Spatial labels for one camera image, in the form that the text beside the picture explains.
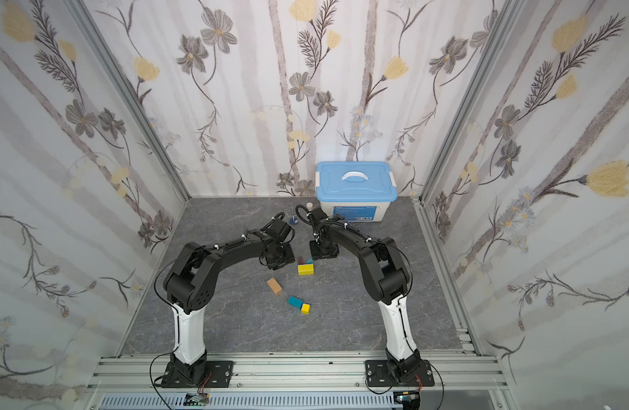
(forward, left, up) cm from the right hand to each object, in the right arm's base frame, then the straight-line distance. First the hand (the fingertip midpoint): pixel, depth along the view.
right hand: (324, 248), depth 97 cm
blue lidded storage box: (+21, -13, +10) cm, 27 cm away
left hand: (-4, +11, -3) cm, 12 cm away
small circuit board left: (-49, +36, -3) cm, 61 cm away
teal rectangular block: (-20, +10, -3) cm, 23 cm away
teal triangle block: (-5, +6, -2) cm, 7 cm away
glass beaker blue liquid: (+4, +12, +12) cm, 17 cm away
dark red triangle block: (-5, +9, -2) cm, 10 cm away
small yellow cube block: (-22, +6, -3) cm, 23 cm away
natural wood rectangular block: (-15, +18, -3) cm, 23 cm away
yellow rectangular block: (-8, +7, -3) cm, 11 cm away
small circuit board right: (-47, -26, -3) cm, 54 cm away
